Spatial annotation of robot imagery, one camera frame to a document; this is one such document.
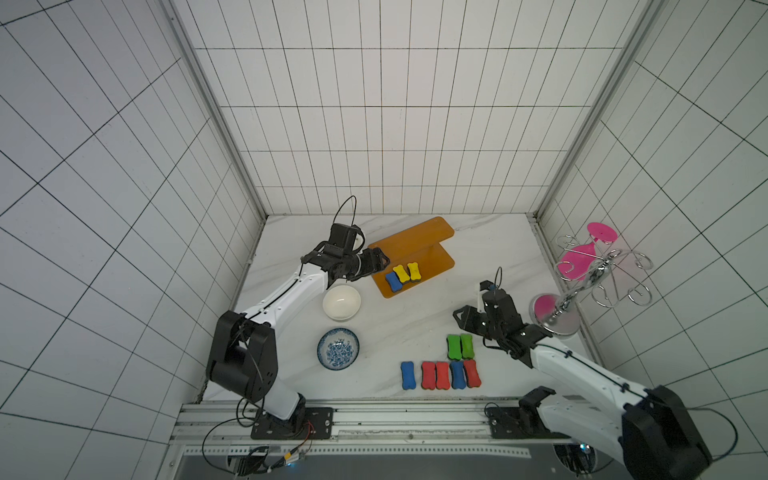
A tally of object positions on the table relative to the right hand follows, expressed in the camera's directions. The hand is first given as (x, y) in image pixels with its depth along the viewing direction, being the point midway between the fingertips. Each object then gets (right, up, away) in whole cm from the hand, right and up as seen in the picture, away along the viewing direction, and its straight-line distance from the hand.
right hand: (445, 313), depth 85 cm
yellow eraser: (-12, +10, +15) cm, 21 cm away
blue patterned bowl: (-31, -10, -1) cm, 33 cm away
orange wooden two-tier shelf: (-6, +20, +15) cm, 26 cm away
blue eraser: (-11, -15, -6) cm, 20 cm away
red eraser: (-6, -16, -4) cm, 18 cm away
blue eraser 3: (-15, +8, +12) cm, 21 cm away
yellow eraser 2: (-8, +11, +15) cm, 20 cm away
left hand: (-20, +13, 0) cm, 24 cm away
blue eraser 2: (+2, -16, -6) cm, 17 cm away
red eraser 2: (-2, -15, -6) cm, 17 cm away
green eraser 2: (+6, -9, -1) cm, 11 cm away
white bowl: (-31, +2, +6) cm, 32 cm away
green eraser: (+2, -9, -2) cm, 10 cm away
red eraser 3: (+6, -16, -6) cm, 18 cm away
